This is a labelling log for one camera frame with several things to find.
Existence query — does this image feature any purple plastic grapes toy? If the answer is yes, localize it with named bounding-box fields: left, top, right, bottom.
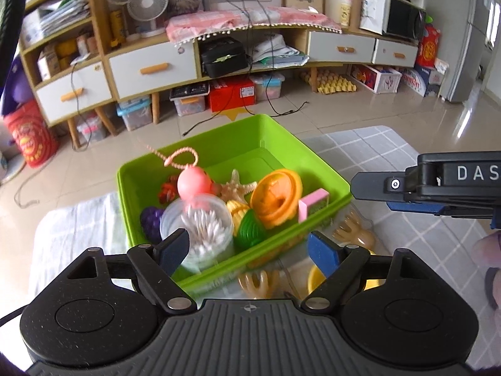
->
left=139, top=206, right=164, bottom=244

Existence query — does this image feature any clear cotton swab jar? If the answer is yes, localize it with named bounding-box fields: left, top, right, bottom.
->
left=160, top=194, right=234, bottom=273

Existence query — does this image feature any pink rectangular block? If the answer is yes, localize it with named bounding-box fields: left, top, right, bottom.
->
left=298, top=188, right=329, bottom=222

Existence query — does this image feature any pink rubber pig toy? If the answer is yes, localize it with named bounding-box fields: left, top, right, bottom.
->
left=147, top=145, right=219, bottom=205

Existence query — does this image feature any orange toy with green leaf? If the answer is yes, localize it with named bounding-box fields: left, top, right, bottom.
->
left=225, top=169, right=303, bottom=251

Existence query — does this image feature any dried beige starfish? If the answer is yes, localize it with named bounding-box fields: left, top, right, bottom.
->
left=217, top=169, right=257, bottom=205

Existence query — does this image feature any yellow plastic bowl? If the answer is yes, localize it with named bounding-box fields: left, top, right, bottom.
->
left=307, top=265, right=385, bottom=294

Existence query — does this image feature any brown rubber hand toy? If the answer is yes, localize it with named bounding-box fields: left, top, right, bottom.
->
left=333, top=210, right=377, bottom=251
left=238, top=270, right=280, bottom=300

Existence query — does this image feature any grey checked tablecloth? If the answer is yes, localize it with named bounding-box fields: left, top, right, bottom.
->
left=30, top=125, right=501, bottom=368

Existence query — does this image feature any green plastic cookie box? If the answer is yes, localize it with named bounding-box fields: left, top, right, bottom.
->
left=116, top=115, right=352, bottom=295

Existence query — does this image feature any yellow egg tray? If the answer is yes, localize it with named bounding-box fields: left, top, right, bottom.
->
left=300, top=68, right=358, bottom=95

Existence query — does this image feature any clear storage bin pink lid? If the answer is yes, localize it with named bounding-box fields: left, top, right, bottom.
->
left=76, top=111, right=108, bottom=145

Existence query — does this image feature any clear storage bin blue lid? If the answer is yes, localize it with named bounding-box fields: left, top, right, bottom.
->
left=116, top=96, right=153, bottom=132

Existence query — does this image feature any red printed bag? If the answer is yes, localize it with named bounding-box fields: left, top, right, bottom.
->
left=3, top=99, right=59, bottom=168

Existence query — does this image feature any white microwave oven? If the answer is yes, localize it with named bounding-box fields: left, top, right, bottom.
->
left=359, top=0, right=426, bottom=42

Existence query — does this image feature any silver refrigerator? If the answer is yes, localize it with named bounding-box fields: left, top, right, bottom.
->
left=429, top=0, right=499, bottom=103

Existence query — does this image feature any red cardboard box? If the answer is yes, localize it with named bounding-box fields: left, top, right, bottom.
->
left=208, top=76, right=256, bottom=113

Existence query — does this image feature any black bag on shelf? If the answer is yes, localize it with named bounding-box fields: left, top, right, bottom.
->
left=199, top=37, right=249, bottom=78

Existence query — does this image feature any purple plush toy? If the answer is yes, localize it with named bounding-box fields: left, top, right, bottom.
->
left=1, top=55, right=35, bottom=116

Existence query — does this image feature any pink lace cloth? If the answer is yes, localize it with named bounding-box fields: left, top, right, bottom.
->
left=166, top=7, right=342, bottom=45

